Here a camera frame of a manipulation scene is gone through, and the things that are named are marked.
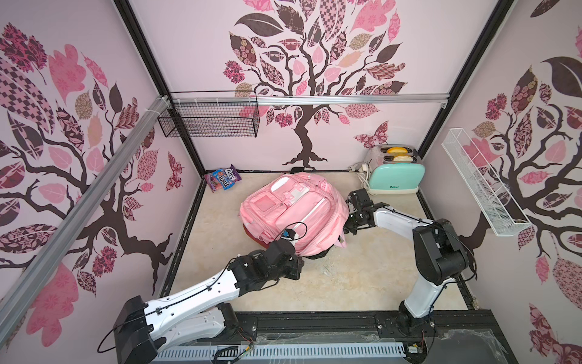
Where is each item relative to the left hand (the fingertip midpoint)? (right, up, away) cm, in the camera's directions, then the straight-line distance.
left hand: (301, 269), depth 74 cm
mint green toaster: (+43, +37, +26) cm, 63 cm away
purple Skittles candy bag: (-36, +36, +44) cm, 67 cm away
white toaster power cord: (+31, +37, +36) cm, 61 cm away
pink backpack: (0, +20, +15) cm, 25 cm away
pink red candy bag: (-46, +31, +40) cm, 69 cm away
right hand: (+13, +11, +18) cm, 24 cm away
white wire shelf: (+65, +29, +5) cm, 71 cm away
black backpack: (+7, +1, +13) cm, 15 cm away
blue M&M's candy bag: (-40, +33, +40) cm, 65 cm away
